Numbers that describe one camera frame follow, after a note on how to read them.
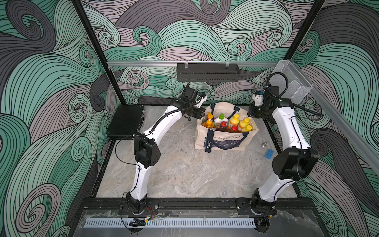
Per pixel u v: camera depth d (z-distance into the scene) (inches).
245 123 32.7
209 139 31.5
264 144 37.5
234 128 32.7
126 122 39.7
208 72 37.7
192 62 36.6
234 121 33.6
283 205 29.4
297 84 28.5
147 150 22.5
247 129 30.8
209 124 32.4
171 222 27.5
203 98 30.5
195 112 29.2
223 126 33.7
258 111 28.0
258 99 29.9
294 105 23.2
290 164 17.9
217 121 35.4
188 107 24.3
